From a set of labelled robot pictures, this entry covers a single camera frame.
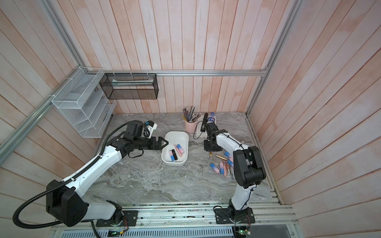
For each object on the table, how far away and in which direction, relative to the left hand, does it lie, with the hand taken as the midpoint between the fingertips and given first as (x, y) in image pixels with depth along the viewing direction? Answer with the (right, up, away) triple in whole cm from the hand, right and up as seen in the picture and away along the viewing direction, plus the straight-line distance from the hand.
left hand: (162, 145), depth 79 cm
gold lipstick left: (+29, -7, +13) cm, 33 cm away
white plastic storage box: (+7, -7, +19) cm, 21 cm away
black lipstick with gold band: (+6, -8, +16) cm, 19 cm away
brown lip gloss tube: (+39, -16, +11) cm, 43 cm away
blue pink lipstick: (+9, -5, +19) cm, 22 cm away
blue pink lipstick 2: (+41, -8, +17) cm, 45 cm away
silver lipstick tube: (+41, -17, +9) cm, 45 cm away
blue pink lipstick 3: (+41, -13, +11) cm, 45 cm away
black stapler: (+26, +10, +28) cm, 39 cm away
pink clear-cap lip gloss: (+8, -6, +19) cm, 21 cm away
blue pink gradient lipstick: (+4, -9, +16) cm, 19 cm away
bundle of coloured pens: (+16, +17, +25) cm, 34 cm away
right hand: (+28, -3, +17) cm, 33 cm away
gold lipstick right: (+37, -10, +16) cm, 42 cm away
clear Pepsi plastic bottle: (+33, +16, +29) cm, 46 cm away
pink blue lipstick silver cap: (+35, -15, +11) cm, 40 cm away
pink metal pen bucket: (+16, +10, +26) cm, 32 cm away
